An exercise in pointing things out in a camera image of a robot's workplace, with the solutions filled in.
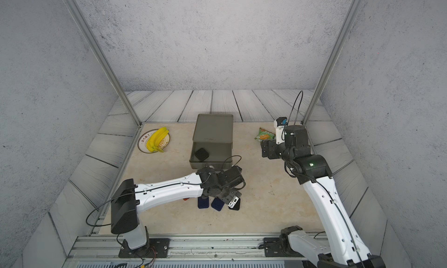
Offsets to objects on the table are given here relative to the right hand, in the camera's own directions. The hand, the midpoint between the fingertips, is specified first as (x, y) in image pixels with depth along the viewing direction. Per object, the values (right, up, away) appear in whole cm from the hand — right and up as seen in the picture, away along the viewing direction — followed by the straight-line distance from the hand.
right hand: (271, 141), depth 70 cm
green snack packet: (+5, +3, +38) cm, 38 cm away
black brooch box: (-30, -7, +17) cm, 35 cm away
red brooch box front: (-30, -16, -18) cm, 38 cm away
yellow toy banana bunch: (-61, -1, +36) cm, 71 cm away
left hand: (-15, -24, +7) cm, 29 cm away
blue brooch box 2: (-22, -30, +14) cm, 40 cm away
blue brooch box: (-30, -30, +15) cm, 45 cm away
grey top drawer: (-21, -7, +18) cm, 29 cm away
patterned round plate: (-71, 0, +42) cm, 82 cm away
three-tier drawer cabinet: (-25, 0, +17) cm, 30 cm away
